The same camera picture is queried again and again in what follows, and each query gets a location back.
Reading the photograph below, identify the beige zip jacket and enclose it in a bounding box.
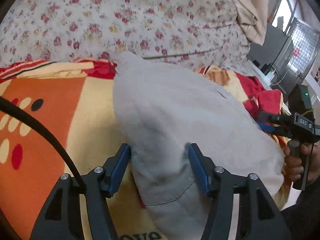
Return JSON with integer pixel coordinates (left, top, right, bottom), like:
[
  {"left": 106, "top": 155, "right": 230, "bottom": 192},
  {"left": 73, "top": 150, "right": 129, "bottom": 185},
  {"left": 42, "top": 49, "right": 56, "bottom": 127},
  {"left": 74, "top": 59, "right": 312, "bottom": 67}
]
[{"left": 113, "top": 52, "right": 287, "bottom": 239}]

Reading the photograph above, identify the person's right hand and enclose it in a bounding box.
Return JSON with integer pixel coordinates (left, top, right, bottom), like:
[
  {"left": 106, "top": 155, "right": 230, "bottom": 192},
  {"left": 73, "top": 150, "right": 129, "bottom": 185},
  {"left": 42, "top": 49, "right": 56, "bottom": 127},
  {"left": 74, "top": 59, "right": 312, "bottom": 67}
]
[{"left": 284, "top": 144, "right": 320, "bottom": 183}]

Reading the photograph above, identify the black device with green light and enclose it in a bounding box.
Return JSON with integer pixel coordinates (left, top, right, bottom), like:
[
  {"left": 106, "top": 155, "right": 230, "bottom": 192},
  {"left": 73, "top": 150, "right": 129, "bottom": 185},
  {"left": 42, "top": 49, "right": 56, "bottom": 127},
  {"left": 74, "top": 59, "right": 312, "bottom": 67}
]
[{"left": 287, "top": 84, "right": 315, "bottom": 121}]

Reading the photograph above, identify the window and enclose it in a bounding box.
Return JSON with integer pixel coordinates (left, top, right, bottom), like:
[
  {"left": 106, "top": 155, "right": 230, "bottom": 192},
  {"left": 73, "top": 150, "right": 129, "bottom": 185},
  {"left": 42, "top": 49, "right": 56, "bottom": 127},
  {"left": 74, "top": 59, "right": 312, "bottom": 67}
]
[{"left": 269, "top": 0, "right": 319, "bottom": 77}]

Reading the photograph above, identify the orange red yellow blanket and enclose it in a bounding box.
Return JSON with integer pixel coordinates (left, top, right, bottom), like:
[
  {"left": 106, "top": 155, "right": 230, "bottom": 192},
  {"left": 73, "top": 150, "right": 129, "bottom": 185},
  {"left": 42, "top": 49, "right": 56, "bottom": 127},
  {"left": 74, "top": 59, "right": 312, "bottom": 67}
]
[{"left": 0, "top": 57, "right": 293, "bottom": 240}]

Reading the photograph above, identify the beige curtain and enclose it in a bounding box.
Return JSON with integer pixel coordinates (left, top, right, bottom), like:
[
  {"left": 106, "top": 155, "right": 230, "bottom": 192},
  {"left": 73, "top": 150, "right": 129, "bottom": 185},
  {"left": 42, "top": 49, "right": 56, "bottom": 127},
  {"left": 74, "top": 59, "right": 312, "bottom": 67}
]
[{"left": 233, "top": 0, "right": 269, "bottom": 45}]

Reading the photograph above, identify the floral white quilt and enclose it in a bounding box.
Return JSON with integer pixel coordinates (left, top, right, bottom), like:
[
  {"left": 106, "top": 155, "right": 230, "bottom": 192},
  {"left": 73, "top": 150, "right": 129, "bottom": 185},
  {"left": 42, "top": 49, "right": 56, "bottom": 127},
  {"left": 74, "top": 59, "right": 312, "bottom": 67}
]
[{"left": 1, "top": 0, "right": 253, "bottom": 70}]

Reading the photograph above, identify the black cable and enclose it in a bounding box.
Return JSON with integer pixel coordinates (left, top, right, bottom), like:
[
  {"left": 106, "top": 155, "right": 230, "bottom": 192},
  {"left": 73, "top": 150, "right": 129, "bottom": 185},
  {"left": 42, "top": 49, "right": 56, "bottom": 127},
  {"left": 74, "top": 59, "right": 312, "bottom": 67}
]
[{"left": 0, "top": 96, "right": 87, "bottom": 193}]

